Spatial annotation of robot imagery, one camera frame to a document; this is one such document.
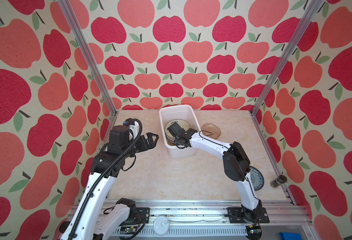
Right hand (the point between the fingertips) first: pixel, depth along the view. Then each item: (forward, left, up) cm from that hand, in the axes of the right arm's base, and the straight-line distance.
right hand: (177, 134), depth 94 cm
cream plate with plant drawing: (+11, -4, -2) cm, 11 cm away
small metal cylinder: (-23, -56, -7) cm, 61 cm away
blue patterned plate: (-19, -49, -11) cm, 54 cm away
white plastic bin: (+15, +7, +3) cm, 17 cm away
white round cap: (-48, +3, -5) cm, 49 cm away
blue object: (-46, -57, -10) cm, 73 cm away
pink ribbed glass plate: (+14, -23, -10) cm, 29 cm away
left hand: (-18, +9, +20) cm, 29 cm away
